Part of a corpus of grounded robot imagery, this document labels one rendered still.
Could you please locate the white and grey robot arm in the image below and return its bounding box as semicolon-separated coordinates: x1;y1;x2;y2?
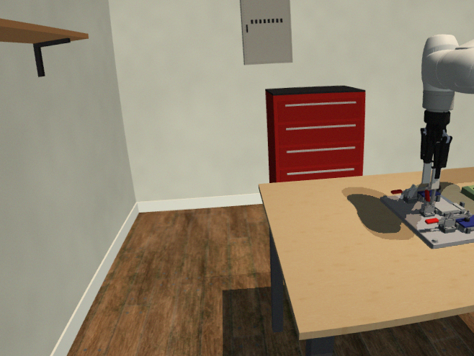
421;35;474;112

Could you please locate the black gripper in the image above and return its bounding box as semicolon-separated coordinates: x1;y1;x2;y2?
420;110;452;190

